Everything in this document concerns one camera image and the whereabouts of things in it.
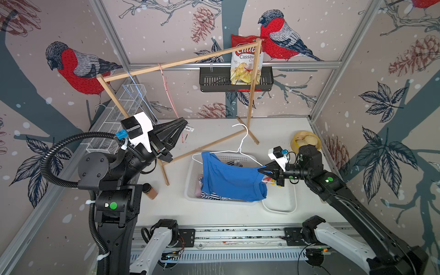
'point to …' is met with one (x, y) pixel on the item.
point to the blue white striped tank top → (213, 196)
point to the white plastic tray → (281, 199)
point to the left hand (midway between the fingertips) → (186, 118)
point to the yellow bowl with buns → (305, 137)
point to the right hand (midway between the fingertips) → (260, 167)
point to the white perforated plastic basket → (195, 169)
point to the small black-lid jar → (322, 201)
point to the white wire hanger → (239, 150)
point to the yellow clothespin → (273, 181)
